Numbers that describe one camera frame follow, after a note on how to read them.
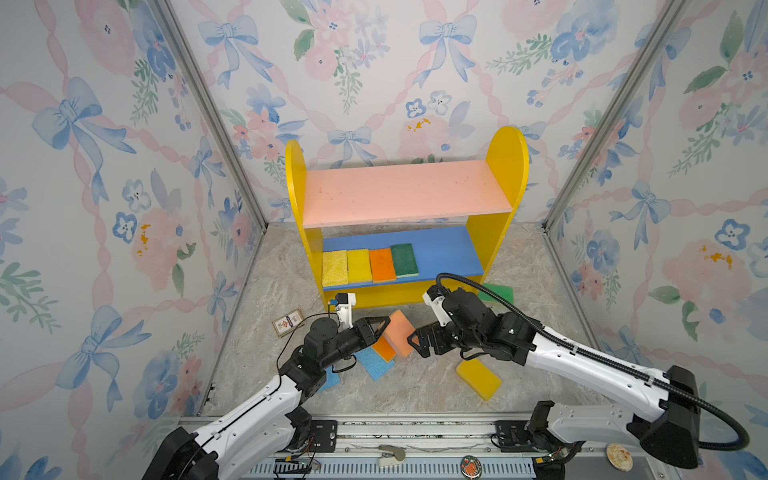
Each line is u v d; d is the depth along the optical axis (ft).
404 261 2.95
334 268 2.88
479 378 2.68
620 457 2.32
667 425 1.27
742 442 1.27
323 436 2.44
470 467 2.30
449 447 2.40
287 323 3.03
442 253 3.06
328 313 2.35
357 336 2.25
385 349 2.46
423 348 2.11
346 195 2.35
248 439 1.57
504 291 3.31
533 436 2.17
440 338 2.10
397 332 2.40
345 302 2.35
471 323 1.81
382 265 2.90
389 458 2.30
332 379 2.69
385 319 2.44
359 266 2.90
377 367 2.75
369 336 2.26
